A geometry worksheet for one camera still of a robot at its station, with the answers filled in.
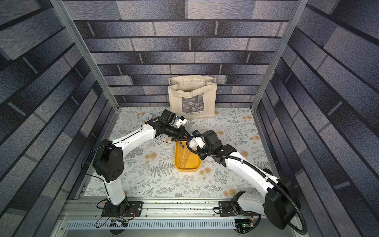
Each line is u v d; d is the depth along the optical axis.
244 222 0.70
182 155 0.92
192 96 0.94
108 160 0.49
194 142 0.73
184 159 0.87
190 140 0.81
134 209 0.74
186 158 0.85
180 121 0.82
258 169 0.47
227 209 0.74
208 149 0.61
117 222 0.71
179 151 0.95
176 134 0.76
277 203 0.40
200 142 0.72
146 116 1.07
